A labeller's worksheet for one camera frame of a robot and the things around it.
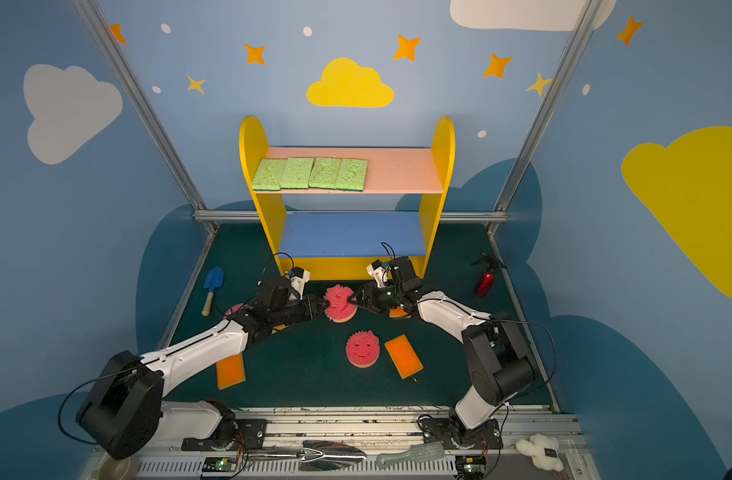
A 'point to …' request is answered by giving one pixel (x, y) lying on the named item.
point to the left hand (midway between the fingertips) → (329, 300)
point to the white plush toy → (543, 450)
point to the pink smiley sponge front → (363, 349)
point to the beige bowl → (111, 468)
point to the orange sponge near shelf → (398, 312)
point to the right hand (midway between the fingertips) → (354, 299)
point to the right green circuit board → (470, 467)
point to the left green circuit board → (219, 464)
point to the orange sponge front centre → (403, 356)
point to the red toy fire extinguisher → (486, 283)
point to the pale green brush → (425, 452)
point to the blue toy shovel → (214, 279)
